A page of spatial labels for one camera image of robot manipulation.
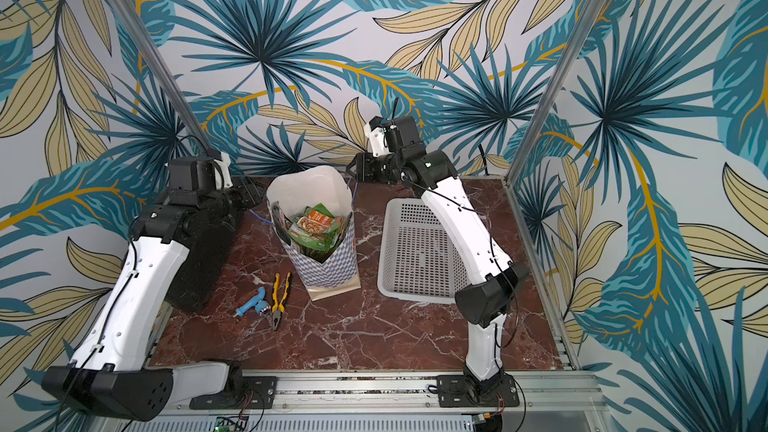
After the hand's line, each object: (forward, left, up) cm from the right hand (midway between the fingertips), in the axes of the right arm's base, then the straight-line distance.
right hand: (354, 167), depth 72 cm
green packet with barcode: (-5, +18, -20) cm, 27 cm away
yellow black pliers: (-21, +24, -35) cm, 47 cm away
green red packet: (+4, +13, -26) cm, 29 cm away
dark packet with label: (-1, +5, -24) cm, 24 cm away
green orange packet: (-7, +11, -23) cm, 26 cm away
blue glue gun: (-19, +30, -34) cm, 49 cm away
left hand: (-5, +22, -3) cm, 23 cm away
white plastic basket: (-5, -18, -36) cm, 41 cm away
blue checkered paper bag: (+10, +19, -18) cm, 28 cm away
